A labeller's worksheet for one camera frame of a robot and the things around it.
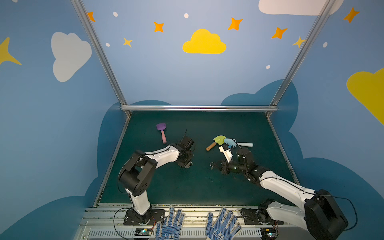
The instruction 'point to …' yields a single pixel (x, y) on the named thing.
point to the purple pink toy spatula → (162, 126)
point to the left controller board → (143, 231)
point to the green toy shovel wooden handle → (219, 140)
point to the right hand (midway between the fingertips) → (214, 162)
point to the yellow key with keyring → (212, 166)
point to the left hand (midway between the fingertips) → (193, 159)
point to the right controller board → (269, 233)
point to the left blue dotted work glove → (170, 230)
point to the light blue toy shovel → (232, 142)
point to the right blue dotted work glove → (222, 228)
